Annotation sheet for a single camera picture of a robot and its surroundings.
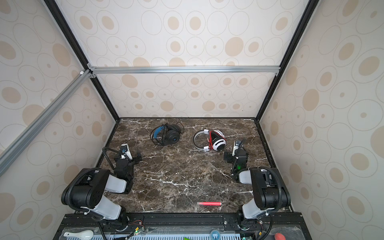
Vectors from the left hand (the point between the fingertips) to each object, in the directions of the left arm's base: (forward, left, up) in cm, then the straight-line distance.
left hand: (132, 145), depth 89 cm
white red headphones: (+7, -51, -4) cm, 52 cm away
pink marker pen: (-29, -45, -12) cm, 55 cm away
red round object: (-43, -76, -9) cm, 88 cm away
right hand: (+2, -63, -7) cm, 63 cm away
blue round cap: (-43, -47, -11) cm, 64 cm away
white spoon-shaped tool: (-43, +14, -10) cm, 46 cm away
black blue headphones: (+12, -19, -5) cm, 23 cm away
